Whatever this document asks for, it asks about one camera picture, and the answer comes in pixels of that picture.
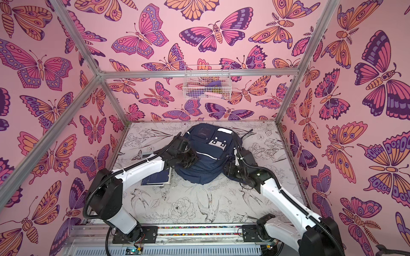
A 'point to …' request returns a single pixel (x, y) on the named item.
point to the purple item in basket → (214, 84)
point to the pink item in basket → (215, 95)
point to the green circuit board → (133, 250)
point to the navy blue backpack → (214, 145)
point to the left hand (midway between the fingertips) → (204, 156)
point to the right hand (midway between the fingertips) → (227, 167)
